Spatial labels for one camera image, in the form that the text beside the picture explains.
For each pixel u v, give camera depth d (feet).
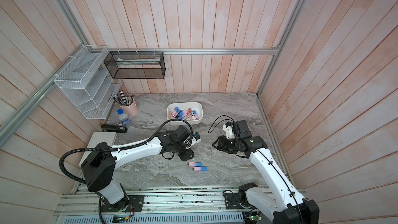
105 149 1.56
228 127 2.38
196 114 3.51
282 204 1.28
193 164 2.81
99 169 1.44
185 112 3.52
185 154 2.40
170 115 3.41
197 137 2.46
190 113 3.52
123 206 2.31
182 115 3.45
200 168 2.75
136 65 2.96
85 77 2.56
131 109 3.42
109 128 3.19
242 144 1.79
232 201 2.40
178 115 3.45
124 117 3.14
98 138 3.14
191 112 3.52
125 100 3.41
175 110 3.51
